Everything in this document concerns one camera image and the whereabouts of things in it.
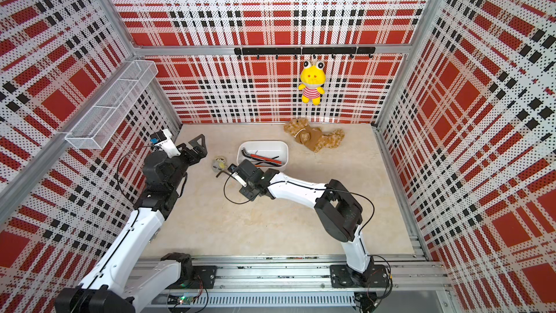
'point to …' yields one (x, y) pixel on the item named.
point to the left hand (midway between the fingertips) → (198, 139)
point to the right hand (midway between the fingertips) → (253, 183)
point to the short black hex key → (248, 156)
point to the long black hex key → (216, 176)
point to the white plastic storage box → (264, 154)
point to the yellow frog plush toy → (313, 77)
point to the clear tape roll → (219, 164)
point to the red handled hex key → (263, 158)
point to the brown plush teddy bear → (313, 137)
